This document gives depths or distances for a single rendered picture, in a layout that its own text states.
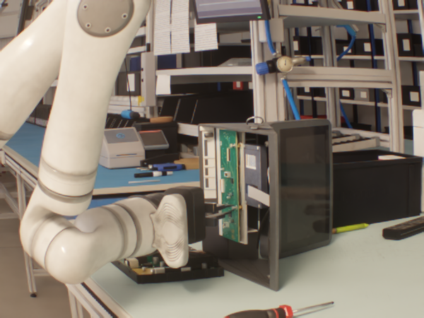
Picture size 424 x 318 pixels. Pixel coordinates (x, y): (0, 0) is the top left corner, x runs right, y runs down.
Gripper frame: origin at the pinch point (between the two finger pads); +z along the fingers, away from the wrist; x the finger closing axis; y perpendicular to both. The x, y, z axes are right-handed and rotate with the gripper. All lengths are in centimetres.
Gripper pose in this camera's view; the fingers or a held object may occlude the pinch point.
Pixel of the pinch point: (233, 207)
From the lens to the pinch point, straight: 125.8
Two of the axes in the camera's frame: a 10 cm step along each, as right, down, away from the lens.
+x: 0.3, 9.9, 1.1
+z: 5.5, -1.1, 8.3
